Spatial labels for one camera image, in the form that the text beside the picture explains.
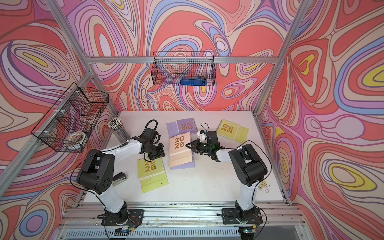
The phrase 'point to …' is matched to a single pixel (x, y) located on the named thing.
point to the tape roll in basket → (77, 137)
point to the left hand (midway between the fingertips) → (167, 154)
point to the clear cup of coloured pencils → (116, 125)
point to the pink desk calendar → (180, 149)
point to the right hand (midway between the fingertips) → (186, 149)
